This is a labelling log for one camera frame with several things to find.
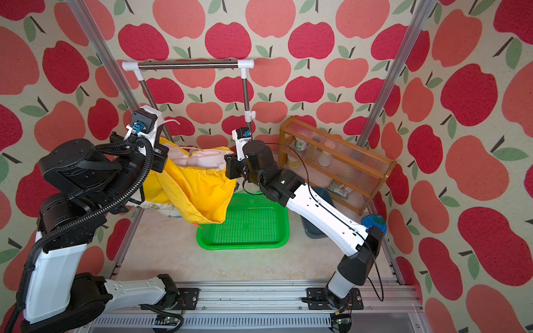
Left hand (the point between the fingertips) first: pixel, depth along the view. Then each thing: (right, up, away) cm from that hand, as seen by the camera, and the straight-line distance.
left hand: (157, 127), depth 45 cm
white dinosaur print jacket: (-6, -21, +17) cm, 28 cm away
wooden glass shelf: (+69, -11, +65) cm, 96 cm away
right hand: (+11, -6, +20) cm, 24 cm away
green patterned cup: (+41, +4, +55) cm, 69 cm away
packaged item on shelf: (+61, -18, +56) cm, 84 cm away
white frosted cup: (+52, -3, +50) cm, 72 cm away
